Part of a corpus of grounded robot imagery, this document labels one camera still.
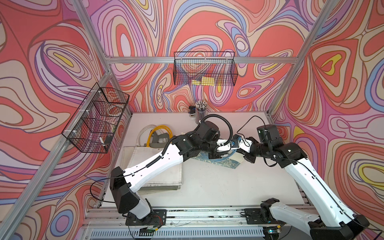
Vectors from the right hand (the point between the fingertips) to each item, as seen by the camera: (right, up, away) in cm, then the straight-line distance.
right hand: (238, 151), depth 72 cm
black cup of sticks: (-17, +23, +30) cm, 41 cm away
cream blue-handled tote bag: (-1, -6, +9) cm, 11 cm away
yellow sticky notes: (-14, +40, +19) cm, 47 cm away
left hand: (-6, +3, -4) cm, 8 cm away
